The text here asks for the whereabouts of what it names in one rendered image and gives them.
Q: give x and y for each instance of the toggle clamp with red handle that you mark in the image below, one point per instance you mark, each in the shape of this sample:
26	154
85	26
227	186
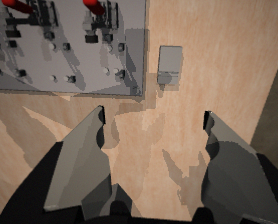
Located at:
44	10

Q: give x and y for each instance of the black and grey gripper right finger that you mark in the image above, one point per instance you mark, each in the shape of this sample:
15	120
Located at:
240	186

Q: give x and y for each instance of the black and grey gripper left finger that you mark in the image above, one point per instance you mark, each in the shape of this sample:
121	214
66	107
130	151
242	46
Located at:
70	184

